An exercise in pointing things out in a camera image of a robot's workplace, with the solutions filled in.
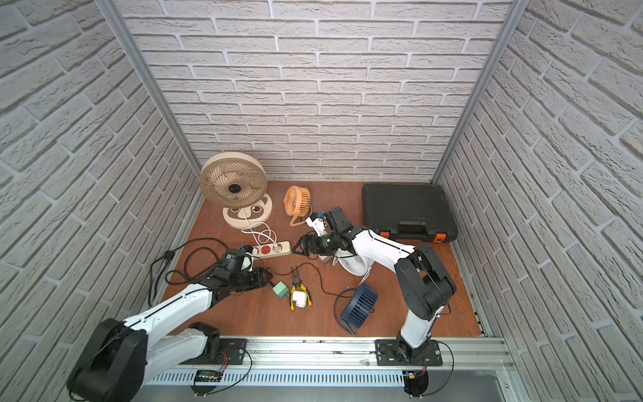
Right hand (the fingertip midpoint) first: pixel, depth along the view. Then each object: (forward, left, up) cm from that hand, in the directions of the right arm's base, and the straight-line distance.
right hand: (305, 250), depth 85 cm
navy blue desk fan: (-20, -16, +1) cm, 26 cm away
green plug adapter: (-10, +9, -8) cm, 16 cm away
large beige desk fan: (+23, +24, +13) cm, 35 cm away
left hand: (-3, +15, -7) cm, 17 cm away
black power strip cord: (+8, +55, -11) cm, 56 cm away
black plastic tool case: (+17, -44, -4) cm, 47 cm away
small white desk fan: (-5, -16, -3) cm, 17 cm away
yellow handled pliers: (-8, +3, -10) cm, 14 cm away
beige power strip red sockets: (+5, +13, -7) cm, 15 cm away
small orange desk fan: (+21, +3, +1) cm, 21 cm away
